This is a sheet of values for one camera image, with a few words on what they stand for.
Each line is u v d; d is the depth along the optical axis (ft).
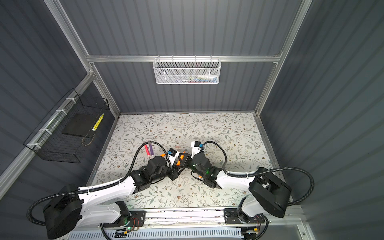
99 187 1.58
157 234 2.53
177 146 3.33
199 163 2.01
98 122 2.56
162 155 2.68
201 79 3.01
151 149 3.25
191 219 2.46
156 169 2.01
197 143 2.43
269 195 1.44
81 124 2.47
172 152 2.30
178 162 2.52
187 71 4.06
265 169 1.56
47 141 2.09
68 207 1.34
